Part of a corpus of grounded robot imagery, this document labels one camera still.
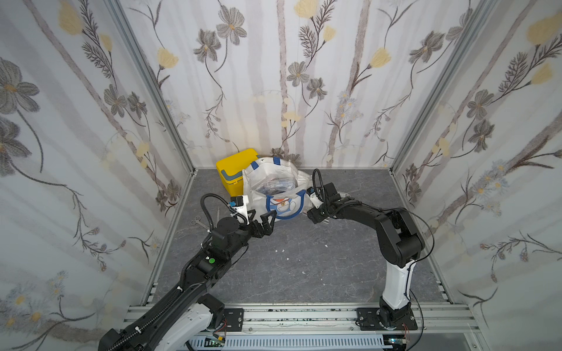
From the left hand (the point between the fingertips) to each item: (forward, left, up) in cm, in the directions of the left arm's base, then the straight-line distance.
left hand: (268, 211), depth 73 cm
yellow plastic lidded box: (+30, +19, -10) cm, 37 cm away
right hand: (+16, -21, -20) cm, 33 cm away
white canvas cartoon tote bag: (+16, -9, -20) cm, 27 cm away
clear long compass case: (+22, -3, -12) cm, 25 cm away
